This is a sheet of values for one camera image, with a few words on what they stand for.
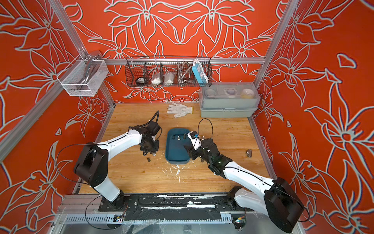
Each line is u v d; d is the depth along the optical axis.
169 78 0.93
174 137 0.97
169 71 0.96
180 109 1.15
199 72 0.87
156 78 0.90
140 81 0.96
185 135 0.96
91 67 0.75
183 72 0.82
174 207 0.73
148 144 0.74
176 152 0.92
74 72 0.79
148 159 0.88
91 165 0.46
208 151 0.59
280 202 0.40
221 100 1.02
